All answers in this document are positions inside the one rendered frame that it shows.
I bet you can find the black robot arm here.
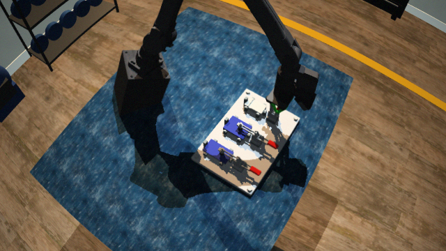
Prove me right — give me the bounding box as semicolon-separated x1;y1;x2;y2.
128;0;319;111

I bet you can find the white fixture plate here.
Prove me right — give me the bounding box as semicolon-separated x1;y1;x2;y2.
191;89;300;196

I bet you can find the blue rectangular block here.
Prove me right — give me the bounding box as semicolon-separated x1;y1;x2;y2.
203;139;234;164
223;116;252;141

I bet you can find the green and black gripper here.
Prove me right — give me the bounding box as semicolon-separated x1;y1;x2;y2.
266;80;293;114

